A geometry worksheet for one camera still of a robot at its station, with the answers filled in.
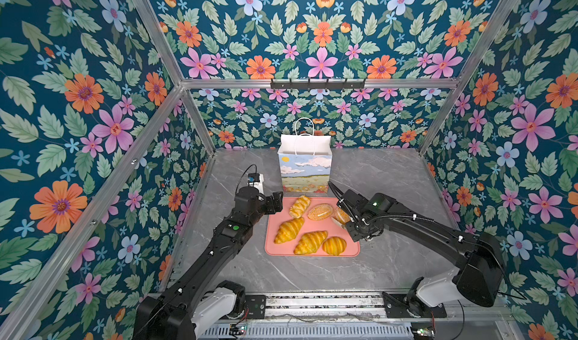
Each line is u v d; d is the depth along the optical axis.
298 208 0.93
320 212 0.91
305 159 0.86
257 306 0.74
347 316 0.73
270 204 0.70
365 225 0.55
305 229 0.91
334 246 0.83
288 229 0.87
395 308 0.73
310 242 0.84
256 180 0.69
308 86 0.91
